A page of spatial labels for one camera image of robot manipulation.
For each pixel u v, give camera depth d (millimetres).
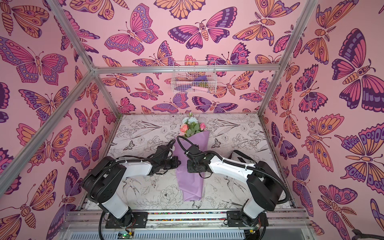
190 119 1051
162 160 762
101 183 461
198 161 646
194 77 953
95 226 732
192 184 830
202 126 1084
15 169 523
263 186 434
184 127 1061
